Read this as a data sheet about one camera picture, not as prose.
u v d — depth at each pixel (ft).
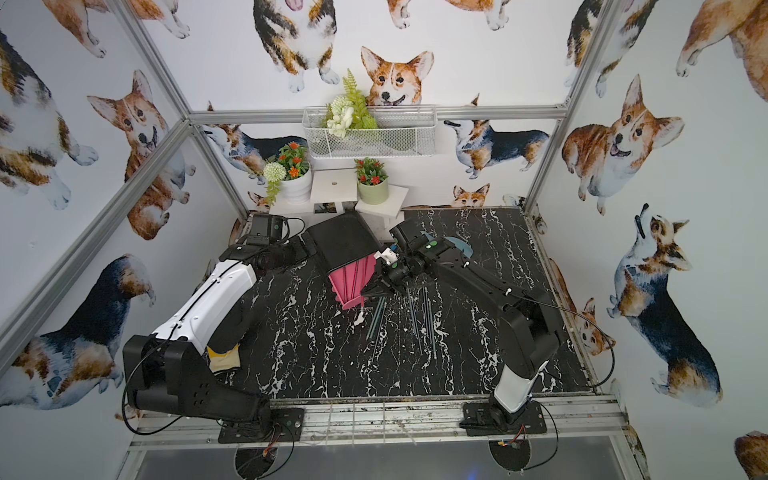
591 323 2.89
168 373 1.36
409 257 2.10
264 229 2.14
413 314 3.04
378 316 3.04
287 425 2.42
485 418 2.44
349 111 2.56
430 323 2.97
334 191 3.19
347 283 2.82
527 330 1.49
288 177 3.06
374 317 3.04
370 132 2.75
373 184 3.11
